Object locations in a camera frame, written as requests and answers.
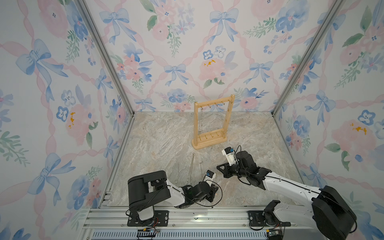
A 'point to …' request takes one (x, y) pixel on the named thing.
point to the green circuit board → (275, 234)
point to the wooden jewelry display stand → (212, 138)
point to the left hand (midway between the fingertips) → (218, 188)
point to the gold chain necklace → (200, 163)
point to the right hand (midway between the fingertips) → (218, 166)
